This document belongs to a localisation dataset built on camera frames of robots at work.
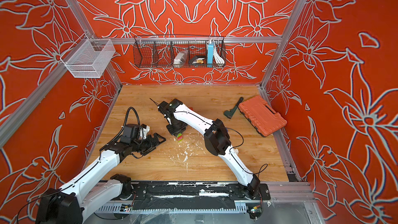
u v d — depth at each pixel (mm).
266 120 928
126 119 669
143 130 813
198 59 876
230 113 1016
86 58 899
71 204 388
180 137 875
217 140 571
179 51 971
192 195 727
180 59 916
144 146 708
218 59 914
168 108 656
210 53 856
